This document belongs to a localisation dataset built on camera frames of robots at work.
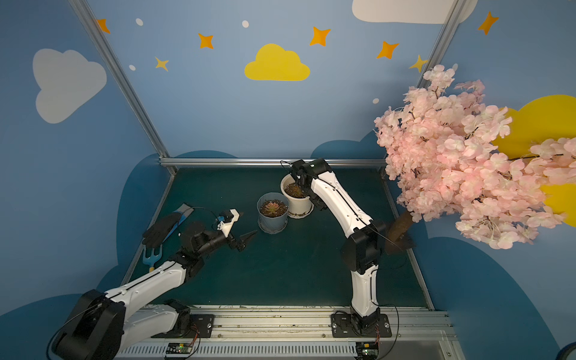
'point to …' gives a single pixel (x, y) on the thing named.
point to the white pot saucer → (295, 216)
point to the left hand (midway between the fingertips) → (248, 218)
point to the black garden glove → (155, 235)
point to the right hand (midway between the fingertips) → (338, 196)
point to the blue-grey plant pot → (272, 223)
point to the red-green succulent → (271, 208)
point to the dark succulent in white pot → (293, 190)
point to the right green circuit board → (367, 350)
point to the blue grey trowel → (185, 211)
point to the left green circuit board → (178, 348)
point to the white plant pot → (297, 201)
